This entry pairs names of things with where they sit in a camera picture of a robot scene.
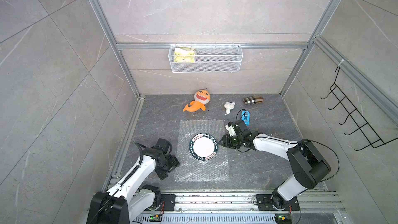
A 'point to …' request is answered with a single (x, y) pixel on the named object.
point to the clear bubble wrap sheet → (188, 168)
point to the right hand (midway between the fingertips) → (221, 143)
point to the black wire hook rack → (364, 126)
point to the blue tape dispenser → (245, 117)
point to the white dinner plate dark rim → (203, 146)
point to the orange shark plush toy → (201, 97)
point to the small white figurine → (229, 106)
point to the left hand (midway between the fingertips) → (176, 166)
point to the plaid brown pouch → (253, 100)
